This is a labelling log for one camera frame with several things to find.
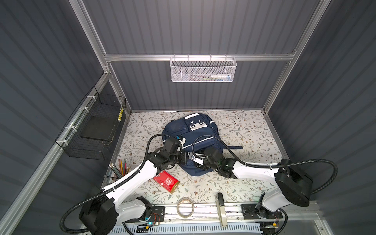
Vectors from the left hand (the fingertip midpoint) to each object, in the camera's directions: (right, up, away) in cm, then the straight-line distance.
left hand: (190, 158), depth 79 cm
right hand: (+4, +1, +5) cm, 7 cm away
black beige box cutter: (+15, -21, -5) cm, 26 cm away
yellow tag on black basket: (-41, +24, +5) cm, 48 cm away
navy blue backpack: (+3, +13, +16) cm, 21 cm away
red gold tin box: (-14, -15, +6) cm, 21 cm away
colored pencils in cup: (-37, -6, -1) cm, 37 cm away
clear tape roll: (-6, -24, -3) cm, 25 cm away
